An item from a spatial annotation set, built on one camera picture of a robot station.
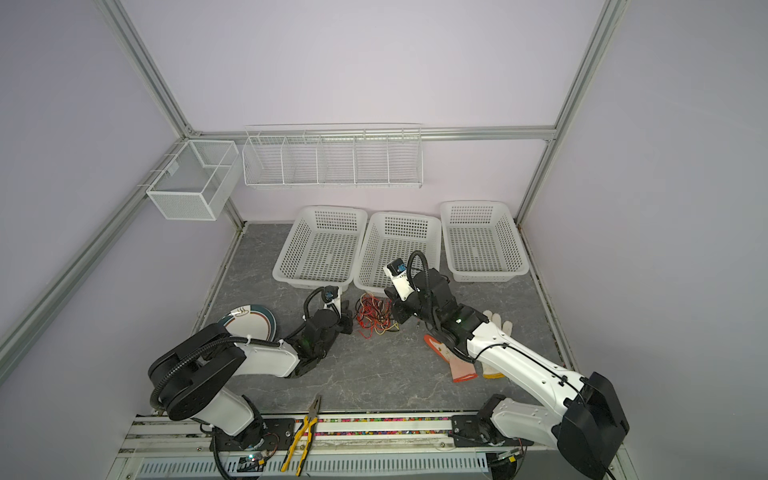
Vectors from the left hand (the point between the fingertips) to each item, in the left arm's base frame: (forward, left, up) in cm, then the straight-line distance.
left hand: (350, 305), depth 90 cm
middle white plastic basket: (+32, -14, -7) cm, 36 cm away
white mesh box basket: (+40, +51, +18) cm, 67 cm away
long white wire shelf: (+44, +5, +23) cm, 50 cm away
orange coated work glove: (-19, -31, -7) cm, 37 cm away
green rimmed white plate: (0, +33, -7) cm, 33 cm away
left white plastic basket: (+29, +12, -6) cm, 32 cm away
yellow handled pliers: (-30, +10, -6) cm, 32 cm away
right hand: (-4, -12, +14) cm, 19 cm away
